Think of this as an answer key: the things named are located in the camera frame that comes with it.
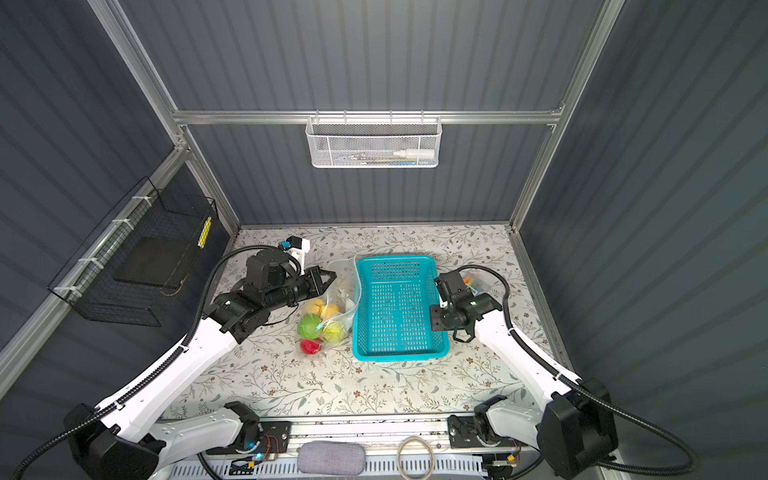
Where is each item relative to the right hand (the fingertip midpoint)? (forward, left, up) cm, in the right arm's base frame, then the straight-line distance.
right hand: (444, 319), depth 83 cm
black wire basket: (-5, +78, +27) cm, 82 cm away
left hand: (+3, +27, +18) cm, 33 cm away
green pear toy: (-4, +31, 0) cm, 31 cm away
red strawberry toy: (-6, +38, -4) cm, 39 cm away
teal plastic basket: (+8, +15, -10) cm, 20 cm away
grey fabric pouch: (-32, +29, -6) cm, 43 cm away
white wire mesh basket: (+76, +22, +11) cm, 80 cm away
